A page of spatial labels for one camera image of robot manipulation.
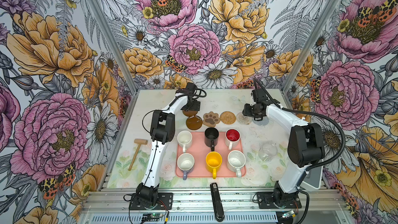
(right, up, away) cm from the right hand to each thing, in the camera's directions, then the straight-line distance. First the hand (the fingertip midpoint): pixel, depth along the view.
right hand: (246, 115), depth 95 cm
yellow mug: (-20, -24, -10) cm, 33 cm away
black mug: (-21, -11, -3) cm, 24 cm away
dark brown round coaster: (-35, +1, +13) cm, 37 cm away
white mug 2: (-8, -24, -10) cm, 27 cm away
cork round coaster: (-10, -2, +10) cm, 14 cm away
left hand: (-35, +3, +12) cm, 37 cm away
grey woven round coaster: (+12, -5, +7) cm, 15 cm away
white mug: (-37, -13, -5) cm, 39 cm away
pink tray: (-28, -19, -6) cm, 34 cm away
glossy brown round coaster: (-32, -5, +8) cm, 34 cm away
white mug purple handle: (-35, -24, -10) cm, 44 cm away
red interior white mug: (-9, -13, -1) cm, 16 cm away
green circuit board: (-49, -44, -24) cm, 70 cm away
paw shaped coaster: (-21, -3, +10) cm, 23 cm away
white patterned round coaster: (+1, -3, +10) cm, 11 cm away
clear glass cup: (+10, -20, -6) cm, 23 cm away
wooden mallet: (-63, -15, -3) cm, 65 cm away
